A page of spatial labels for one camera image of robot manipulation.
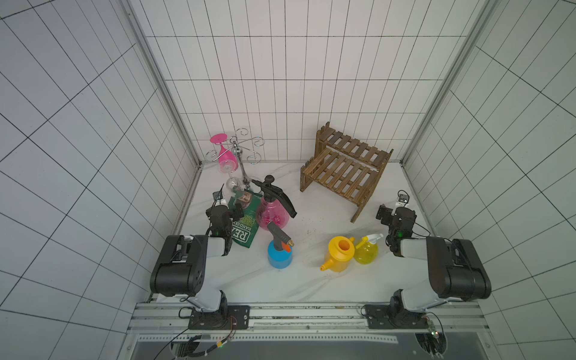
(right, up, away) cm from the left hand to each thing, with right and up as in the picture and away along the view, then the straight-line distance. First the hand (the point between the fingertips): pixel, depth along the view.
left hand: (226, 205), depth 95 cm
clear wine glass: (+5, +9, -7) cm, 13 cm away
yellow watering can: (+46, -14, -19) cm, 51 cm away
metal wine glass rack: (+8, +26, -9) cm, 28 cm away
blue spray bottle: (+24, -14, -21) cm, 35 cm away
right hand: (+70, +1, -1) cm, 70 cm away
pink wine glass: (+2, +19, -5) cm, 20 cm away
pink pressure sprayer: (+22, 0, -13) cm, 25 cm away
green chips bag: (+8, -10, -3) cm, 13 cm away
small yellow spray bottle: (+56, -15, -17) cm, 60 cm away
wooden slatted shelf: (+52, +17, +4) cm, 55 cm away
